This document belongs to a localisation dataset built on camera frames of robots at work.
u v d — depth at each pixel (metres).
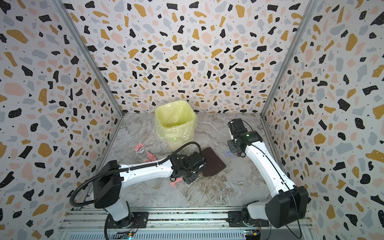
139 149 1.00
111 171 0.44
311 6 0.71
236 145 0.56
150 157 0.95
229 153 0.97
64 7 0.70
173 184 0.85
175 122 1.03
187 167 0.61
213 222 0.73
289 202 0.39
